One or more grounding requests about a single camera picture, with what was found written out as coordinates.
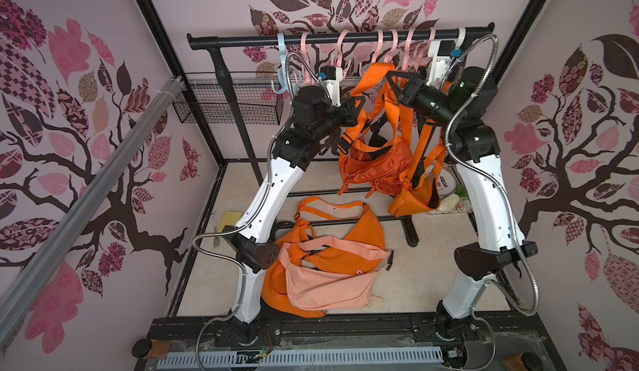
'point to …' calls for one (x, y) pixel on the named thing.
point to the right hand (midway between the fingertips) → (387, 71)
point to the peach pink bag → (321, 290)
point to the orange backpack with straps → (293, 249)
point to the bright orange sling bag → (420, 191)
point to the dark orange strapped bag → (391, 129)
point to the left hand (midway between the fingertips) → (361, 102)
